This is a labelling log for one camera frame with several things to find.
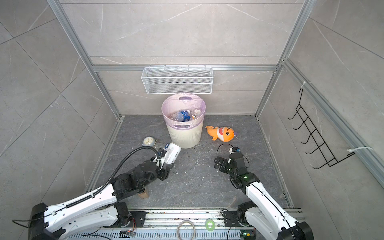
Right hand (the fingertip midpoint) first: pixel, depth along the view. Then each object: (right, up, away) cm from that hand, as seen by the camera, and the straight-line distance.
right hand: (221, 160), depth 85 cm
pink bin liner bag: (-21, +36, +10) cm, 43 cm away
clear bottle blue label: (-23, +27, +8) cm, 36 cm away
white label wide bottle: (-26, +7, -14) cm, 30 cm away
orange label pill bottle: (-16, +26, +3) cm, 30 cm away
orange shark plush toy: (+4, +15, +13) cm, 20 cm away
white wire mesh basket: (-27, +51, +15) cm, 60 cm away
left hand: (-28, +3, -10) cm, 30 cm away
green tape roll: (-6, -28, -12) cm, 32 cm away
